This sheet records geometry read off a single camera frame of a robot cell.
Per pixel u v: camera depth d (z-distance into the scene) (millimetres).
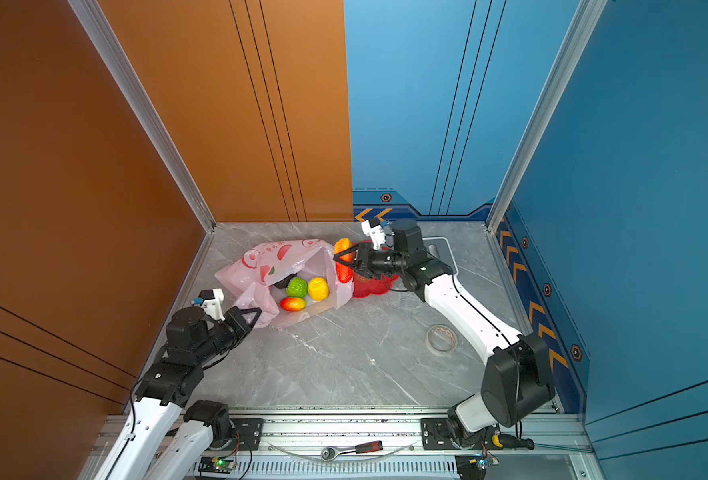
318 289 942
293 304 932
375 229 712
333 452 701
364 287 987
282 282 816
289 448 728
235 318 646
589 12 695
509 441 700
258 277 862
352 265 680
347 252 707
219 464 707
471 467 699
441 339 896
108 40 735
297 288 945
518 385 400
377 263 669
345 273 696
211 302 679
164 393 504
